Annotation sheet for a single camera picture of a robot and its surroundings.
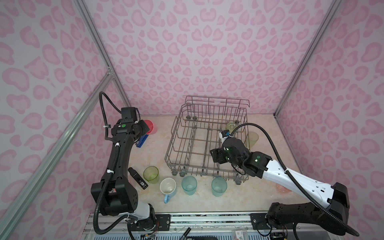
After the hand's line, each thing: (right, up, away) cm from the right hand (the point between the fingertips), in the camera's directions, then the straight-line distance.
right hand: (216, 149), depth 75 cm
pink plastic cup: (-33, +11, +3) cm, 35 cm away
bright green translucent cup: (-37, -16, +13) cm, 42 cm away
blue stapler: (-49, +1, +26) cm, 55 cm away
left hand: (-39, +12, +7) cm, 41 cm away
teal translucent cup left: (-14, -21, +10) cm, 28 cm away
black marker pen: (-15, -39, -5) cm, 42 cm away
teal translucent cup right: (+2, -21, +7) cm, 23 cm away
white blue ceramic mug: (-26, -22, +8) cm, 35 cm away
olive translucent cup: (+24, +5, +19) cm, 31 cm away
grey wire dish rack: (-11, +9, +32) cm, 35 cm away
